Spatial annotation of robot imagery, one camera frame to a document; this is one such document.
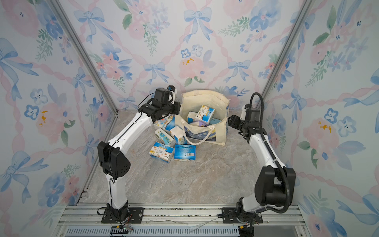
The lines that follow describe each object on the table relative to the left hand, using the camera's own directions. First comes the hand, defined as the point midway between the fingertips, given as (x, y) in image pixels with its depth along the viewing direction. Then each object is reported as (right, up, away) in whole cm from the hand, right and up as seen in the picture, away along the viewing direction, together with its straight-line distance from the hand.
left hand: (181, 104), depth 85 cm
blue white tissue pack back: (-3, -17, +5) cm, 18 cm away
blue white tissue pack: (+6, -5, +16) cm, 17 cm away
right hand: (+31, -8, +2) cm, 32 cm away
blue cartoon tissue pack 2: (-13, -28, +5) cm, 31 cm away
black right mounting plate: (+25, -57, -12) cm, 63 cm away
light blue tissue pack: (+21, -9, +15) cm, 27 cm away
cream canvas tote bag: (+7, -17, +1) cm, 18 cm away
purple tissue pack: (+12, -11, +1) cm, 17 cm away
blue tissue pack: (+2, -29, +5) cm, 29 cm away
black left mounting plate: (-22, -57, -11) cm, 62 cm away
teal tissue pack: (-11, -20, +8) cm, 24 cm away
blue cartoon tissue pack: (+14, -5, +7) cm, 17 cm away
